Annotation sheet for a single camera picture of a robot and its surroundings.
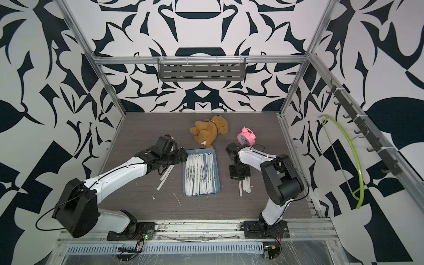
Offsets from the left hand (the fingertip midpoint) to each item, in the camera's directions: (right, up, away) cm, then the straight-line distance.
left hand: (181, 153), depth 87 cm
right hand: (+30, -13, +5) cm, 33 cm away
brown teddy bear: (+12, +11, +10) cm, 19 cm away
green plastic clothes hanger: (+68, +18, -7) cm, 71 cm away
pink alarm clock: (+36, +8, +9) cm, 37 cm away
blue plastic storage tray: (+10, -13, +3) cm, 16 cm away
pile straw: (+34, -17, +1) cm, 38 cm away
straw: (-9, -13, +3) cm, 16 cm away
